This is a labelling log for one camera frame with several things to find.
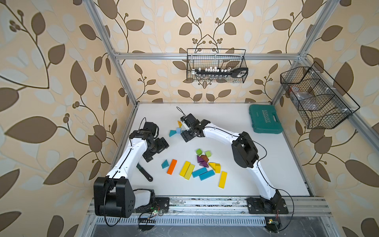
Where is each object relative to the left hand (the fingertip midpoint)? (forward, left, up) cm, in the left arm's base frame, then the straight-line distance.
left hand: (161, 149), depth 82 cm
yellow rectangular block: (-7, -13, -11) cm, 19 cm away
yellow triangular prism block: (-6, -30, -8) cm, 32 cm away
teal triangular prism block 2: (-4, -1, -10) cm, 11 cm away
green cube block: (+3, -22, -9) cm, 24 cm away
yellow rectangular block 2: (-13, -35, -11) cm, 39 cm away
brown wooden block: (0, -25, -9) cm, 27 cm away
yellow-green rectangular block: (-9, -16, -10) cm, 21 cm away
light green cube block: (+3, -28, -11) cm, 30 cm away
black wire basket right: (+15, -82, +25) cm, 87 cm away
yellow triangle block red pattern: (+25, -8, -9) cm, 27 cm away
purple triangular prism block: (-1, -22, -10) cm, 24 cm away
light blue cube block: (+19, -8, -9) cm, 23 cm away
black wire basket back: (+50, -33, +24) cm, 64 cm away
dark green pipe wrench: (-9, +10, -11) cm, 18 cm away
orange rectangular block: (-5, -5, -12) cm, 14 cm away
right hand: (+17, -15, -7) cm, 23 cm away
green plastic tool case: (+28, -69, -5) cm, 75 cm away
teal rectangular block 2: (-10, -26, -11) cm, 30 cm away
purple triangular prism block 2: (-4, -25, -10) cm, 27 cm away
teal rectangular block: (-9, -22, -10) cm, 26 cm away
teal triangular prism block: (+18, -3, -10) cm, 21 cm away
